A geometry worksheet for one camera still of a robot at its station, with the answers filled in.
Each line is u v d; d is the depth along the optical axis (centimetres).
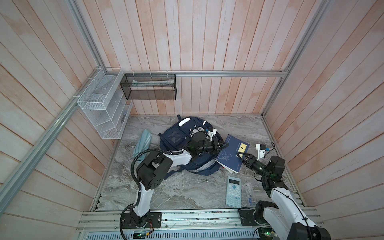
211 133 82
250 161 71
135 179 51
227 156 78
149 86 103
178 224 73
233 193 81
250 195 80
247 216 74
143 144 95
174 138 99
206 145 74
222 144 81
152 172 51
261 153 74
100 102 69
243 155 78
